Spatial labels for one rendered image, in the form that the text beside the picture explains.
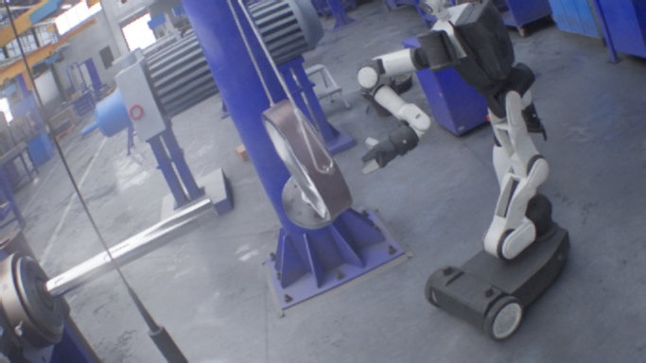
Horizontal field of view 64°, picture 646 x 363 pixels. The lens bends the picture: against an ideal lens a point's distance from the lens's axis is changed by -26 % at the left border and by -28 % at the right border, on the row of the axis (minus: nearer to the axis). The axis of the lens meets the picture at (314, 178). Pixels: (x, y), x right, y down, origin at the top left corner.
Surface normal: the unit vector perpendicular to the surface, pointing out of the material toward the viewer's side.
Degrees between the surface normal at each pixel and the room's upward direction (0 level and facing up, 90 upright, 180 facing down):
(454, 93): 90
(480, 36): 104
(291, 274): 90
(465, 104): 90
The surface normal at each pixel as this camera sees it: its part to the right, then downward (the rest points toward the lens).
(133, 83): 0.18, 0.27
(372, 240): -0.18, 0.41
